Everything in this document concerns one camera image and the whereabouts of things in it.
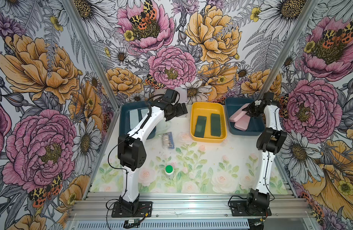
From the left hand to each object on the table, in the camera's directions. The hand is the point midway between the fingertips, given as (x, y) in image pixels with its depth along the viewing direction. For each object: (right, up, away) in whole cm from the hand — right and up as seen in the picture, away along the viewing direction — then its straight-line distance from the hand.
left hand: (180, 116), depth 90 cm
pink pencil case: (+42, +2, +16) cm, 45 cm away
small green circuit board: (-23, -51, -19) cm, 59 cm away
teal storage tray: (-43, 0, +22) cm, 48 cm away
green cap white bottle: (-6, -30, -11) cm, 33 cm away
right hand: (+46, +4, +16) cm, 48 cm away
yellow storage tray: (+21, -4, +22) cm, 31 cm away
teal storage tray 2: (+58, -5, +21) cm, 62 cm away
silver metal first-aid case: (+1, +13, +19) cm, 23 cm away
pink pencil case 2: (+47, -5, +19) cm, 50 cm away
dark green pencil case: (+26, -6, +19) cm, 33 cm away
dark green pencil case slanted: (+15, -7, +19) cm, 25 cm away
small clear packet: (-9, -16, +8) cm, 20 cm away
